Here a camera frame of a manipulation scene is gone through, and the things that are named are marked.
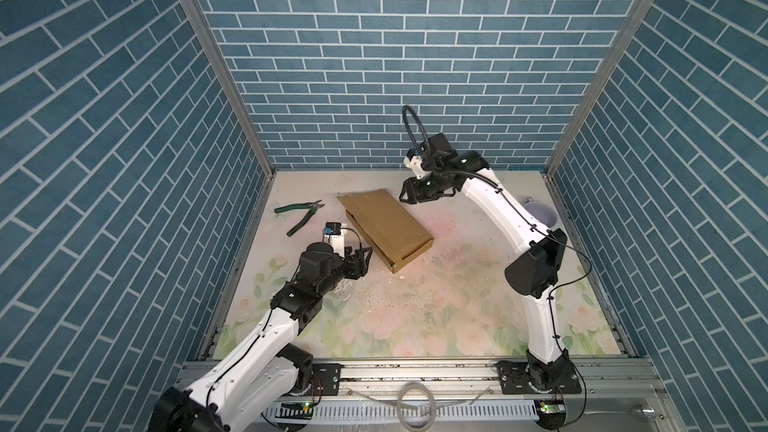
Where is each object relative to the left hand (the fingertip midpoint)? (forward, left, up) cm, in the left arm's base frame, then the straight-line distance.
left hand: (360, 246), depth 79 cm
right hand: (+13, -11, +4) cm, 18 cm away
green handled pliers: (+27, +20, -17) cm, 37 cm away
